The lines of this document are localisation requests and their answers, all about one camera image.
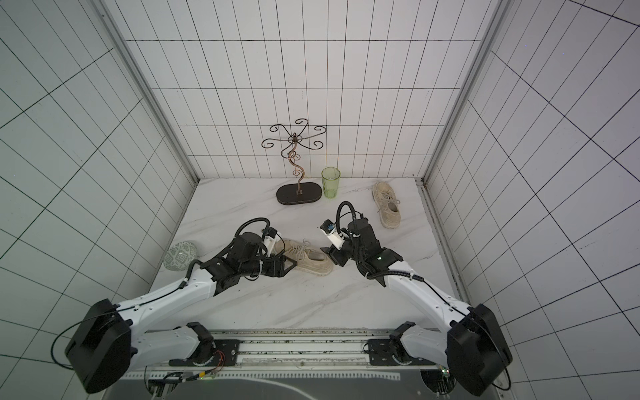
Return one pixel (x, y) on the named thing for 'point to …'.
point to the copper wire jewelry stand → (295, 193)
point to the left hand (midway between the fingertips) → (286, 267)
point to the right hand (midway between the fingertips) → (329, 234)
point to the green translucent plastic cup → (330, 178)
